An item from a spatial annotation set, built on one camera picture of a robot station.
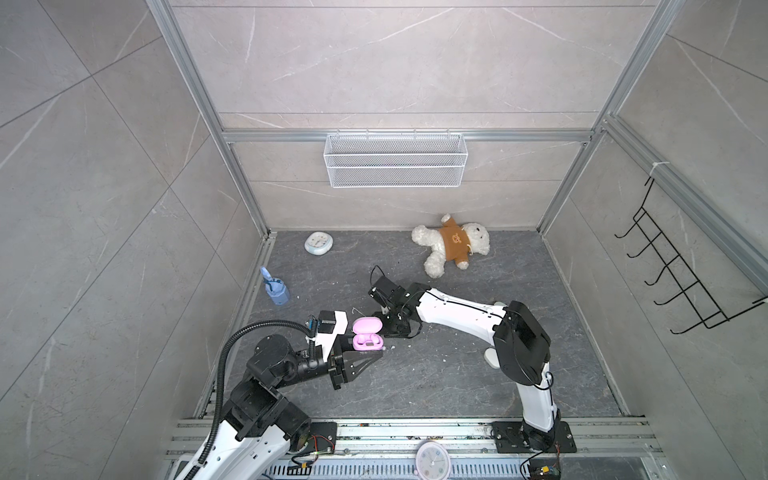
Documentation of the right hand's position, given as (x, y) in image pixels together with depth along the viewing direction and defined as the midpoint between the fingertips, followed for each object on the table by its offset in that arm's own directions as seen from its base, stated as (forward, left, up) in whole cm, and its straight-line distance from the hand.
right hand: (377, 333), depth 86 cm
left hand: (-14, -1, +26) cm, 30 cm away
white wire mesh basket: (+52, -7, +25) cm, 58 cm away
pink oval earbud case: (-14, +1, +28) cm, 31 cm away
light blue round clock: (+39, +23, -2) cm, 45 cm away
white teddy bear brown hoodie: (+34, -27, +2) cm, 43 cm away
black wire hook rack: (-11, -68, +28) cm, 74 cm away
